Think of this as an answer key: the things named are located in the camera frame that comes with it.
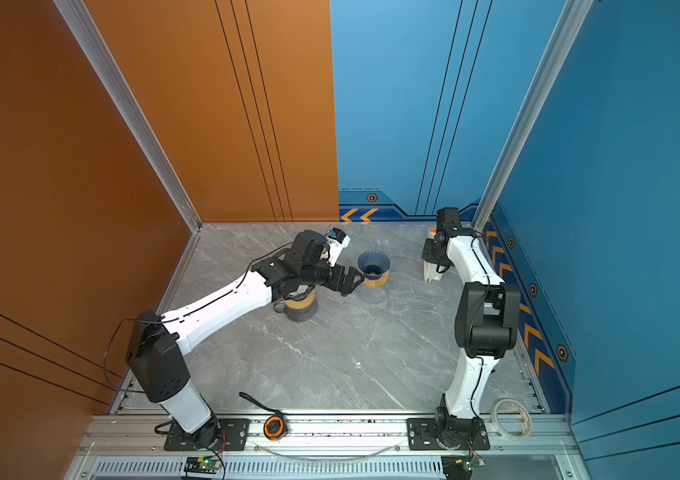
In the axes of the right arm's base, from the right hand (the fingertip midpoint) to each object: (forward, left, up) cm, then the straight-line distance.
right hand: (431, 255), depth 96 cm
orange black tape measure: (-47, +45, -8) cm, 66 cm away
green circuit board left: (-54, +62, -12) cm, 83 cm away
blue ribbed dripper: (-5, +19, +3) cm, 20 cm away
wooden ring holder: (-11, +18, 0) cm, 21 cm away
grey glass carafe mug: (-17, +41, -7) cm, 46 cm away
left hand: (-14, +25, +11) cm, 31 cm away
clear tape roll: (-45, -15, -13) cm, 49 cm away
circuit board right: (-55, +1, -12) cm, 56 cm away
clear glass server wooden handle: (-8, +19, -10) cm, 23 cm away
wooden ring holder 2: (-17, +41, 0) cm, 44 cm away
